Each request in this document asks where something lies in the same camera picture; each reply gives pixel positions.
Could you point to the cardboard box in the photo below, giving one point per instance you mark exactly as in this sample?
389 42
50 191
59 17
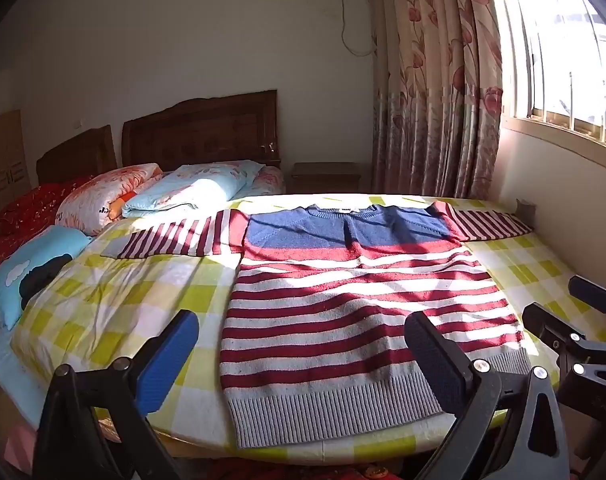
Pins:
3 160

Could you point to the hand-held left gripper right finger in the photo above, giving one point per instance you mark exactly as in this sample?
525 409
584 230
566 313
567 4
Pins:
433 360

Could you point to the small grey object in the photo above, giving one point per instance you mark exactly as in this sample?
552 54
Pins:
526 212

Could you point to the floral curtain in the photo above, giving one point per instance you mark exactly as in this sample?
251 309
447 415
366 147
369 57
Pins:
433 85

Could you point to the blue cartoon pillow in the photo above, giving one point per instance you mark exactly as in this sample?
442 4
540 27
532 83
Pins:
18 265

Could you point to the yellow checked bed sheet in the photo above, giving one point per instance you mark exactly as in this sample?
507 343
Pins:
133 300

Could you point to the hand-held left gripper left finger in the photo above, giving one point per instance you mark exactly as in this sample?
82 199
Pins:
165 365

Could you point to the red printed quilt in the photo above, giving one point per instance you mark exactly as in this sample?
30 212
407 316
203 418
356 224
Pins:
28 210

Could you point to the light blue mattress cover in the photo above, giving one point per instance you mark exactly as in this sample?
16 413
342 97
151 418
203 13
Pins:
8 365

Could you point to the large wooden headboard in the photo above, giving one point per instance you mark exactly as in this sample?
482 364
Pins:
198 130

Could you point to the pink floral pillow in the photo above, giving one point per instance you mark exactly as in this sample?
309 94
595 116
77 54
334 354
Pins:
98 195

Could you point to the barred window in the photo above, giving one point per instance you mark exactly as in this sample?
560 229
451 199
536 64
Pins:
558 60

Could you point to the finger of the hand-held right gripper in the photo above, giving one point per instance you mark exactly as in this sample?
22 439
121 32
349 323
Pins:
595 294
558 332

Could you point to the small wooden headboard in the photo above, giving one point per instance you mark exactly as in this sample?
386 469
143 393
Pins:
78 157

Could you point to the light blue floral pillow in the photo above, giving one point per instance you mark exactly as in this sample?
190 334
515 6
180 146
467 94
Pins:
193 187

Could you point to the red white striped sweater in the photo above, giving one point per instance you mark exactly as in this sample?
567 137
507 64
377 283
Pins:
333 310

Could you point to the wooden nightstand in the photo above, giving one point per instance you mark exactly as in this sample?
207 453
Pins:
325 177

